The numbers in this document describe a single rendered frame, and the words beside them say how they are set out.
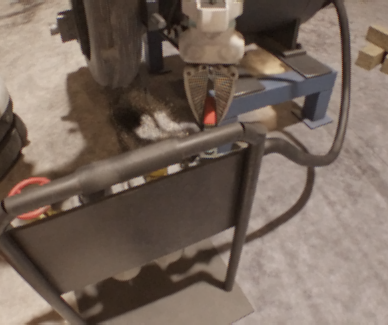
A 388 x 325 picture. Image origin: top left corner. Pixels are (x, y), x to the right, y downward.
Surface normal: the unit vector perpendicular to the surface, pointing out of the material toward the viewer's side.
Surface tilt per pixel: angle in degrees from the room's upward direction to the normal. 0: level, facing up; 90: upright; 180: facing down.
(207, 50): 92
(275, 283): 0
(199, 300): 0
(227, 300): 0
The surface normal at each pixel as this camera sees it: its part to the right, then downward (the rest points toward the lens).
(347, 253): 0.00, -0.71
